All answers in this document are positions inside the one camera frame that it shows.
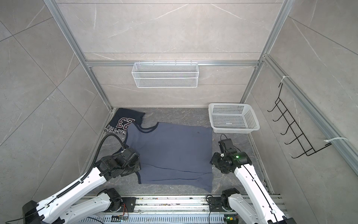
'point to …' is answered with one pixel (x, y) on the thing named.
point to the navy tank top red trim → (121, 121)
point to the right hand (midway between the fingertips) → (214, 161)
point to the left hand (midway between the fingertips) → (139, 162)
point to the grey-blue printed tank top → (174, 153)
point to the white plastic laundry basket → (231, 117)
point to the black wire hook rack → (287, 117)
